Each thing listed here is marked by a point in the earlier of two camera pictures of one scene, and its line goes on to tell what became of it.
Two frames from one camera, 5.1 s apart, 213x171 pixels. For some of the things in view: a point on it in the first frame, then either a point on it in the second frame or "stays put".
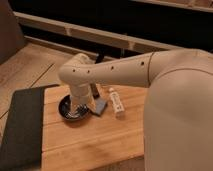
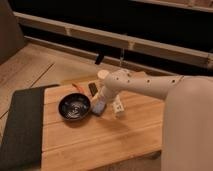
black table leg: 100,57 stays put
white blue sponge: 99,105 stays put
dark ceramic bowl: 69,113 stays put
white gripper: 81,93 to 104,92
